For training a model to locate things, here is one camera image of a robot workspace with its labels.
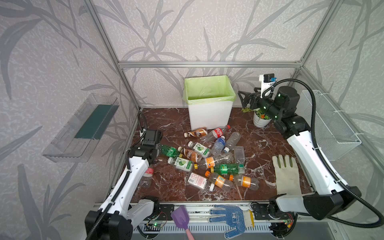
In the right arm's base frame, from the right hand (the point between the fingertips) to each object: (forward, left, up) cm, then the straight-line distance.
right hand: (248, 86), depth 67 cm
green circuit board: (-49, +44, -44) cm, 79 cm away
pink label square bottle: (-30, +23, -41) cm, 55 cm away
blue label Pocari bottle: (-7, +11, -44) cm, 45 cm away
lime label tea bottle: (-10, +23, -42) cm, 48 cm away
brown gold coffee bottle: (+2, +24, -40) cm, 47 cm away
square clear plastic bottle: (-14, -2, -42) cm, 44 cm away
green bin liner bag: (+27, +17, -23) cm, 39 cm away
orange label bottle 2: (-31, +11, -40) cm, 51 cm away
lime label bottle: (-19, +34, -41) cm, 57 cm away
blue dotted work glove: (-47, +4, -44) cm, 64 cm away
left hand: (-14, +50, -27) cm, 58 cm away
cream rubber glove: (-26, -28, -44) cm, 58 cm away
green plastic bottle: (-12, +41, -41) cm, 59 cm away
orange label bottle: (-31, -6, -41) cm, 51 cm away
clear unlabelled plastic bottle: (-5, +2, -41) cm, 41 cm away
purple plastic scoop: (-46, +32, -43) cm, 70 cm away
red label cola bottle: (+1, +16, -43) cm, 46 cm away
